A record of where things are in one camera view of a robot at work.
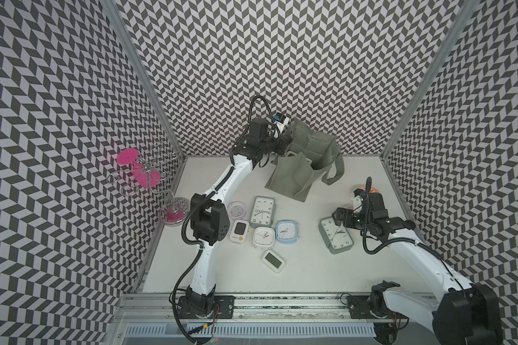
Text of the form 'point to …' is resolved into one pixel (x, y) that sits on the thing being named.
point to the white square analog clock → (263, 237)
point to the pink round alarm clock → (236, 210)
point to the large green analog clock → (337, 238)
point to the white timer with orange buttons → (239, 231)
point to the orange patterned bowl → (373, 190)
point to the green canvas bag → (307, 151)
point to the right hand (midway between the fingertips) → (342, 220)
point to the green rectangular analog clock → (263, 211)
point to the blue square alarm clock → (287, 231)
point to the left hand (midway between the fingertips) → (292, 139)
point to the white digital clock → (273, 261)
